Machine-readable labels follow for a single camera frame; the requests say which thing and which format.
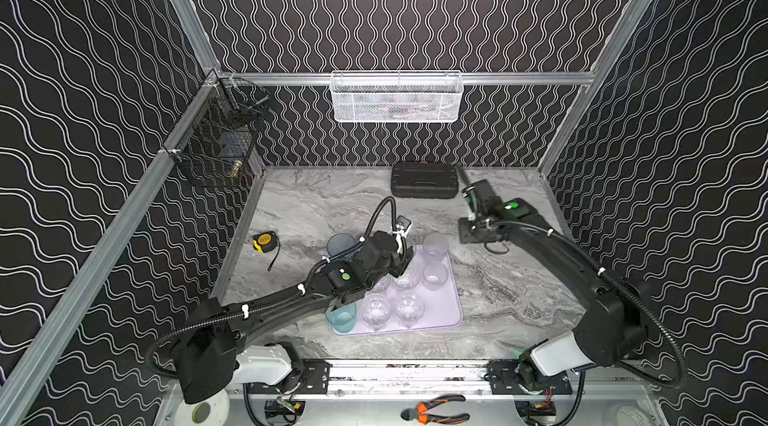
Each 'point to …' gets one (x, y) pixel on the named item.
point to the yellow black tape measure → (266, 241)
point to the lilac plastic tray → (424, 296)
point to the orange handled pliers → (421, 411)
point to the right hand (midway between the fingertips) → (469, 230)
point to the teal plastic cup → (342, 318)
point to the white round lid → (631, 416)
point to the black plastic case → (424, 180)
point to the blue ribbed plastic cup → (340, 242)
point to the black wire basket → (216, 134)
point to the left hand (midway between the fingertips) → (402, 237)
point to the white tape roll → (213, 411)
